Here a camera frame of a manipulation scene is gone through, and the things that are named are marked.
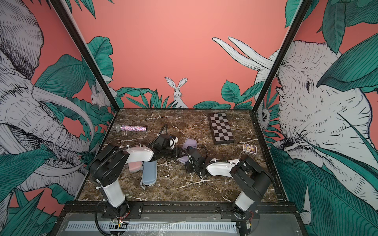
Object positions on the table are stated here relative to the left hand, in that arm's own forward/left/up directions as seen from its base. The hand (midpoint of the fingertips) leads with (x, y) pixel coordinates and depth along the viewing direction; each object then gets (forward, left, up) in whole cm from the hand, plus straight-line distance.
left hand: (185, 153), depth 91 cm
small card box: (+3, -43, -2) cm, 43 cm away
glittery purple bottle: (+22, +48, -1) cm, 53 cm away
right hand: (-6, 0, -3) cm, 7 cm away
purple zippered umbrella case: (+8, -1, -1) cm, 8 cm away
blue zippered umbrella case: (-12, +21, -1) cm, 24 cm away
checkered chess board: (+20, -26, -2) cm, 33 cm away
